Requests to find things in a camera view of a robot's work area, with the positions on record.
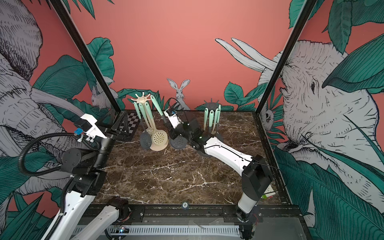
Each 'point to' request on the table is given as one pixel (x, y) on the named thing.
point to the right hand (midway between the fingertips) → (164, 121)
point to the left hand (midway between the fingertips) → (120, 111)
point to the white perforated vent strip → (159, 230)
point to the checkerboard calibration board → (133, 121)
